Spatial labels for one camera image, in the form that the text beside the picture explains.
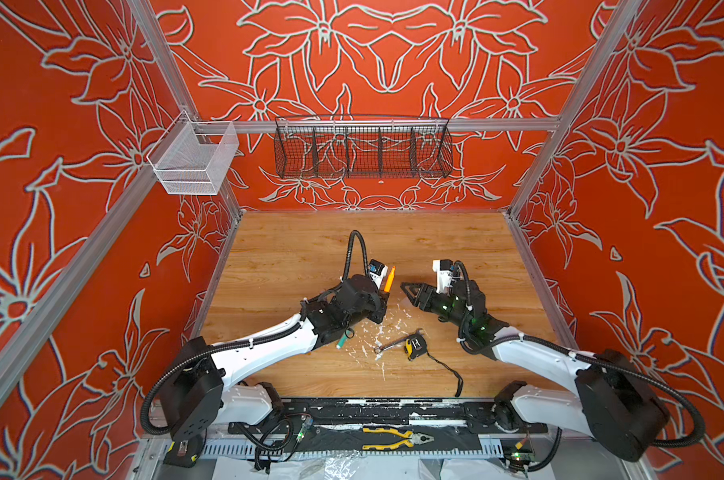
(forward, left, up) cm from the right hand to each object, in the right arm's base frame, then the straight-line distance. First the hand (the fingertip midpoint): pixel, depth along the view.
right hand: (401, 286), depth 80 cm
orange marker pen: (0, +3, +3) cm, 4 cm away
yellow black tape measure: (-12, -4, -13) cm, 18 cm away
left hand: (-2, +4, +1) cm, 4 cm away
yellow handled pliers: (-33, -1, -15) cm, 36 cm away
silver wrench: (-12, +6, -15) cm, 20 cm away
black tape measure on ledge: (-35, +52, -12) cm, 64 cm away
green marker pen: (-9, +17, -15) cm, 25 cm away
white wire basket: (+39, +64, +16) cm, 77 cm away
